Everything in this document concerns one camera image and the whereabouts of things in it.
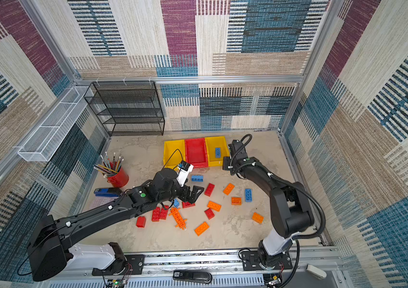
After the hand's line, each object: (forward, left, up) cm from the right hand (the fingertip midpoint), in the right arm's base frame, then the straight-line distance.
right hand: (232, 164), depth 94 cm
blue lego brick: (+14, +7, -7) cm, 17 cm away
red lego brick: (-11, +12, -6) cm, 17 cm away
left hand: (-17, +17, +9) cm, 25 cm away
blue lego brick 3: (-13, -8, -8) cm, 17 cm away
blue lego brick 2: (-4, +18, -7) cm, 20 cm away
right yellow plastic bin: (+21, +10, -6) cm, 24 cm away
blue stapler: (-13, +62, -4) cm, 63 cm away
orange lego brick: (-9, +2, -9) cm, 13 cm away
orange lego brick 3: (-18, +10, -9) cm, 22 cm away
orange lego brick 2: (-16, -1, -8) cm, 18 cm away
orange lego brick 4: (-24, -10, -9) cm, 28 cm away
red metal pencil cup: (-6, +58, -4) cm, 58 cm away
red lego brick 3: (-25, +44, -8) cm, 51 cm away
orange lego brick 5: (-29, +16, -9) cm, 34 cm away
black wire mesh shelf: (+35, +60, +10) cm, 70 cm away
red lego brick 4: (-22, +33, -7) cm, 41 cm away
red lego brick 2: (-22, +12, -7) cm, 26 cm away
